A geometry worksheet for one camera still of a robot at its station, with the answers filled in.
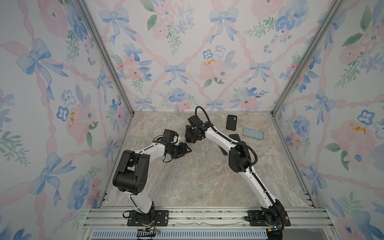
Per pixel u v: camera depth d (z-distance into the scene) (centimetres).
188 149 90
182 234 70
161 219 75
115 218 75
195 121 84
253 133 109
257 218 73
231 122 114
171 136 78
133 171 48
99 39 80
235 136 107
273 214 64
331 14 71
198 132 79
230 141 68
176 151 81
